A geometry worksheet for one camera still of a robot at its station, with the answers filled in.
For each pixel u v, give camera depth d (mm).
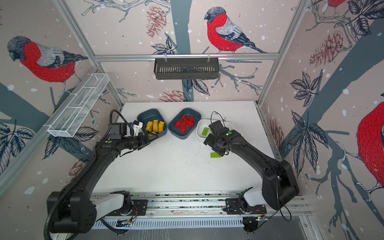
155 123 1069
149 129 1016
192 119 1100
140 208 730
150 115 1118
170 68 1069
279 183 408
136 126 759
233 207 727
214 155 922
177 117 1086
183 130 1037
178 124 1043
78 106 778
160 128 1031
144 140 707
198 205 761
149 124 1039
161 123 1033
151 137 716
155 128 1029
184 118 1093
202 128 1041
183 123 1069
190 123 1049
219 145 591
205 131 1031
